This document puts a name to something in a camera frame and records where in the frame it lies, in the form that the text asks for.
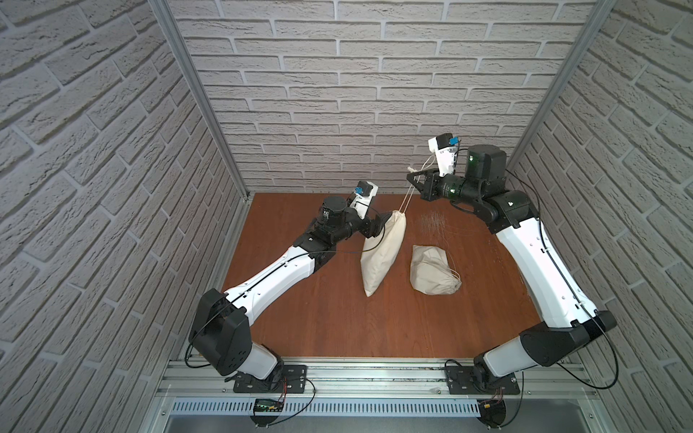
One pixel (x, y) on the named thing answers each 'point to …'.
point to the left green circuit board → (266, 411)
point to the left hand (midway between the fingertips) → (379, 197)
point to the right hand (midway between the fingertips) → (401, 176)
